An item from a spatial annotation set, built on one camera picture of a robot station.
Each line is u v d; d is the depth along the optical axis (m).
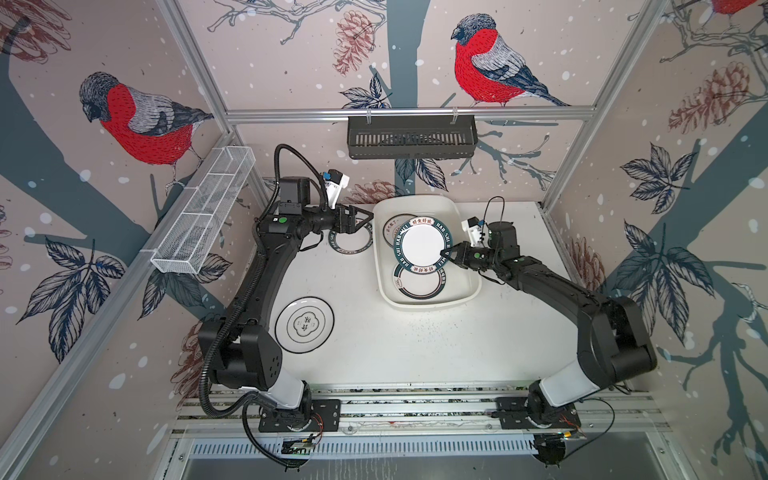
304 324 0.90
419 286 0.95
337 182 0.68
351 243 1.10
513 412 0.73
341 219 0.68
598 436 0.70
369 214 0.73
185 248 0.71
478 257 0.76
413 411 0.75
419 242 0.88
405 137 1.06
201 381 0.37
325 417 0.73
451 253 0.84
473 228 0.82
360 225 0.70
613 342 0.45
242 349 0.42
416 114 0.95
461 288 0.96
